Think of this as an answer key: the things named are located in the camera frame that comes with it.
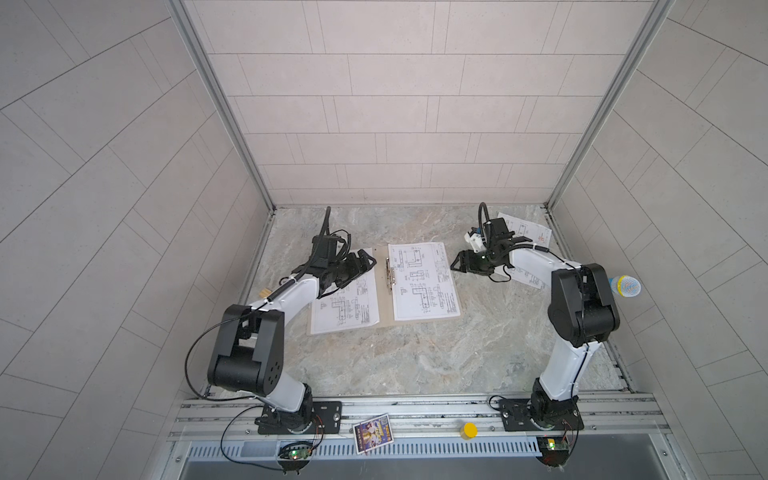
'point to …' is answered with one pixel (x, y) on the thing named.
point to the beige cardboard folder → (381, 257)
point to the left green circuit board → (295, 452)
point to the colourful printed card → (372, 433)
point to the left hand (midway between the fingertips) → (375, 261)
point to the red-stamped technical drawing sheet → (536, 235)
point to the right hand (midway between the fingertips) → (459, 265)
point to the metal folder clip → (390, 276)
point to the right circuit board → (553, 449)
